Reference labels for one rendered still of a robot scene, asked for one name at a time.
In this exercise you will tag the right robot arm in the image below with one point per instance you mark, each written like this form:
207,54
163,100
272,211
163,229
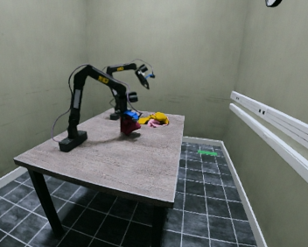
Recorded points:
79,80

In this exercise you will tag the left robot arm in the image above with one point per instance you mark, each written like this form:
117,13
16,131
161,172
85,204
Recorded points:
131,66

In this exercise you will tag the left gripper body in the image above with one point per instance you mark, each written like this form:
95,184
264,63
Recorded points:
142,79

